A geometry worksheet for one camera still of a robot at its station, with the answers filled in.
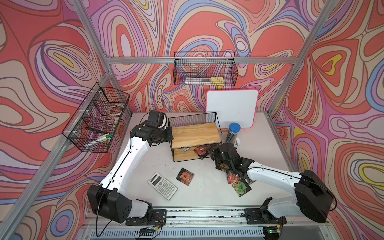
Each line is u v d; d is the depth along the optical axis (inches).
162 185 32.4
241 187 32.8
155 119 22.6
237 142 38.8
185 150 37.7
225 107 38.5
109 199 14.9
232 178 33.9
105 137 27.8
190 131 35.3
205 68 38.2
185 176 34.0
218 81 32.3
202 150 33.0
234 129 33.9
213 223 28.9
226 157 24.7
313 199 16.3
